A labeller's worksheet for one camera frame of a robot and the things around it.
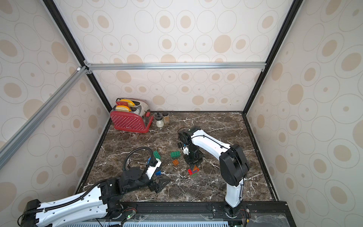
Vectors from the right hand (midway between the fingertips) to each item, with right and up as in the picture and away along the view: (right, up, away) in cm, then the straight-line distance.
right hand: (193, 169), depth 81 cm
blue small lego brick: (+1, -1, 0) cm, 1 cm away
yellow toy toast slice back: (-43, +41, +18) cm, 62 cm away
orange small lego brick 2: (-11, +2, +9) cm, 14 cm away
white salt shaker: (-24, +28, +29) cm, 47 cm away
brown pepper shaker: (-19, +31, +28) cm, 46 cm away
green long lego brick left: (-24, +6, +13) cm, 28 cm away
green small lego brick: (0, -5, +5) cm, 7 cm away
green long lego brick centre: (-11, +6, +14) cm, 19 cm away
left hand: (-13, 0, -11) cm, 17 cm away
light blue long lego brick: (-28, +3, +12) cm, 31 cm away
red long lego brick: (-1, -2, +1) cm, 3 cm away
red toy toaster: (-36, +29, +16) cm, 49 cm away
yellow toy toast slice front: (-47, +37, +14) cm, 61 cm away
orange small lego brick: (+1, +1, -1) cm, 2 cm away
